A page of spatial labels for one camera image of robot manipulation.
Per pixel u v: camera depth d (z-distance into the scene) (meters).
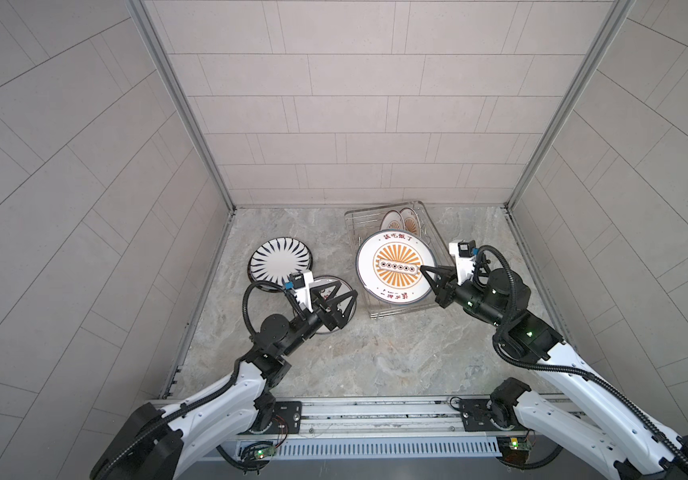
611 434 0.43
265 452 0.64
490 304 0.54
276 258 0.99
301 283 0.63
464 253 0.57
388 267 0.70
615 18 0.71
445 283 0.59
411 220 0.97
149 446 0.40
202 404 0.46
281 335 0.55
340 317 0.62
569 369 0.47
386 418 0.72
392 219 0.97
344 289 0.92
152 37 0.74
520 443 0.68
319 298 0.66
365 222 1.11
